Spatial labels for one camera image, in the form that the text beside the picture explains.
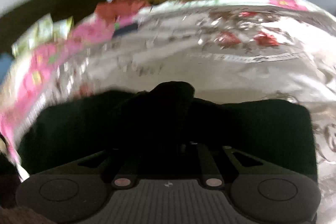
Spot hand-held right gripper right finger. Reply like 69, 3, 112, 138
184, 141, 265, 189

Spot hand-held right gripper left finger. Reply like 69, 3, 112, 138
76, 147, 184, 189

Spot black pants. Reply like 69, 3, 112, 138
17, 81, 318, 188

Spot floral bedspread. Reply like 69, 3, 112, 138
0, 0, 336, 224

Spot brown knit clothing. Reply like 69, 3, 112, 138
0, 207, 53, 224

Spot pink printed quilt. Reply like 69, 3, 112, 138
0, 11, 139, 164

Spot green and white pillow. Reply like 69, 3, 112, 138
12, 14, 74, 56

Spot blue object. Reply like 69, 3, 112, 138
0, 53, 17, 84

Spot red-orange cloth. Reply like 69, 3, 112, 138
94, 0, 151, 25

